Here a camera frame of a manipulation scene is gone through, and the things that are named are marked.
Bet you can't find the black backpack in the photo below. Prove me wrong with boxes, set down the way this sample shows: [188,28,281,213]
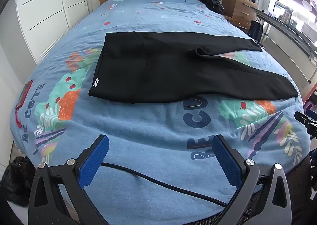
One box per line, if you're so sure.
[196,0,224,14]

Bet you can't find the black shopping bag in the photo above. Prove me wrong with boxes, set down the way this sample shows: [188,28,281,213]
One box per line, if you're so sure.
[248,18,264,40]

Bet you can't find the black cable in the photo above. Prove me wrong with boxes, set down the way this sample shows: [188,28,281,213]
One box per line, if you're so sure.
[100,163,228,208]

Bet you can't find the black puffy jacket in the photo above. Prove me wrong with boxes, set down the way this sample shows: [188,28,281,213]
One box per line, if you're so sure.
[0,156,36,207]

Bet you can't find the blue printed blanket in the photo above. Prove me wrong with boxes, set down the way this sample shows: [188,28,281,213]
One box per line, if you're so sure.
[10,0,312,215]

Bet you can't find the white wardrobe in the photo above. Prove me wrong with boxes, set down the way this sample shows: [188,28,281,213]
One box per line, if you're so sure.
[15,0,87,62]

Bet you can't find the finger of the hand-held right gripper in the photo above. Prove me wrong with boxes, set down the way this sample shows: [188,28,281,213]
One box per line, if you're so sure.
[294,111,317,139]

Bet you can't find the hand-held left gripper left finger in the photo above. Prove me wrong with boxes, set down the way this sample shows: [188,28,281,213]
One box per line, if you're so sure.
[29,134,110,225]

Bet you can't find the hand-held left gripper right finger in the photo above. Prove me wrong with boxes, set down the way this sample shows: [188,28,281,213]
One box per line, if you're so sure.
[212,134,293,225]

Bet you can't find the grey desk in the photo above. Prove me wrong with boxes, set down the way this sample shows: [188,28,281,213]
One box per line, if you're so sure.
[253,5,317,84]

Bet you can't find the black pants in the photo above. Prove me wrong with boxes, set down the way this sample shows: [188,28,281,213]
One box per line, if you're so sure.
[88,31,299,104]

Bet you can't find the wooden dresser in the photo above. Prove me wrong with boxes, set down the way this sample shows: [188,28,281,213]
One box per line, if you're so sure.
[222,0,259,33]

